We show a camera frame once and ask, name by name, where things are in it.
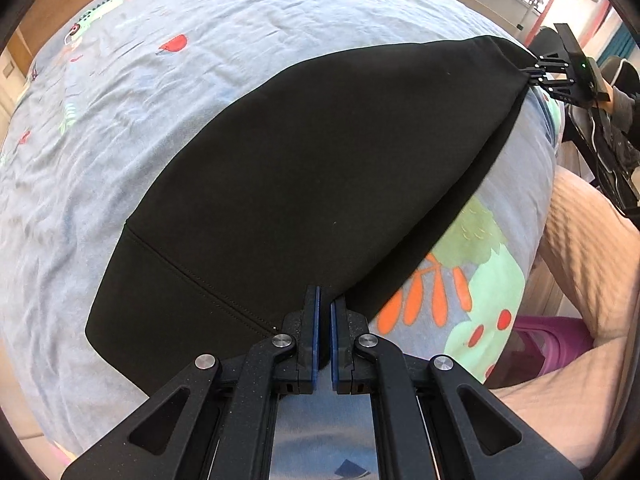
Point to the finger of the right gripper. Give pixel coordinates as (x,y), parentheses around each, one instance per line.
(550,84)
(552,64)

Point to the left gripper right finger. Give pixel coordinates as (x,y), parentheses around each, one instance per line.
(432,419)

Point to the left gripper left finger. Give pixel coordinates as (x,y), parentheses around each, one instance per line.
(215,419)

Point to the black pants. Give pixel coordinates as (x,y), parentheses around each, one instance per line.
(341,172)

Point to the beige quilted blanket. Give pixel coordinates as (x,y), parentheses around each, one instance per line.
(592,252)

